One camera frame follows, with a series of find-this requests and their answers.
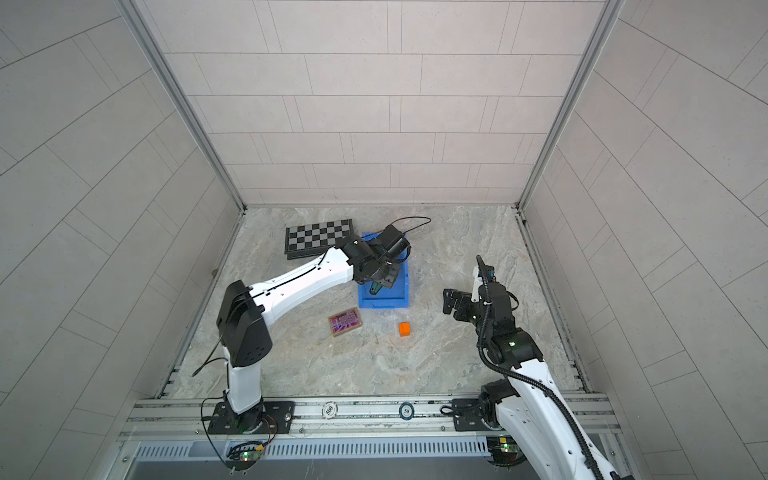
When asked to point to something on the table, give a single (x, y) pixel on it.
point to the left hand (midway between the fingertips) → (395, 271)
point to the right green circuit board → (504, 450)
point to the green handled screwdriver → (375, 288)
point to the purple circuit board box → (345, 321)
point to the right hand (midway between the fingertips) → (455, 294)
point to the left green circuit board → (245, 454)
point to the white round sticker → (329, 409)
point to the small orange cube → (405, 329)
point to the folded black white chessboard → (311, 238)
